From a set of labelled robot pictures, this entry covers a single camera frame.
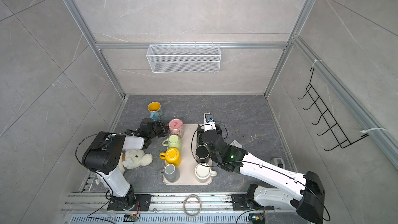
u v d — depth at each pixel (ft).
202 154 2.66
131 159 2.56
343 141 1.91
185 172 2.70
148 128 2.56
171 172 2.40
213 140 1.64
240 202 2.43
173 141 2.75
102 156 1.59
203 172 2.51
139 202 2.39
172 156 2.62
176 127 2.89
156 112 3.20
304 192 1.29
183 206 2.38
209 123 1.93
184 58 3.31
